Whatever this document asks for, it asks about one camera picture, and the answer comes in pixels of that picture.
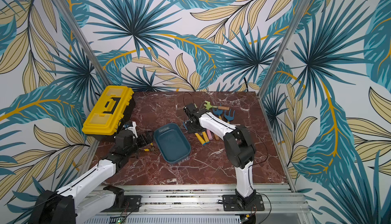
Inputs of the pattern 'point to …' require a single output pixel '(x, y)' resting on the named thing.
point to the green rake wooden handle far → (208, 106)
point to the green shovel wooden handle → (216, 137)
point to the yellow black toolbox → (114, 105)
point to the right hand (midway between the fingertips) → (194, 128)
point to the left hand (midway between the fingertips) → (148, 135)
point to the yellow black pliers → (146, 149)
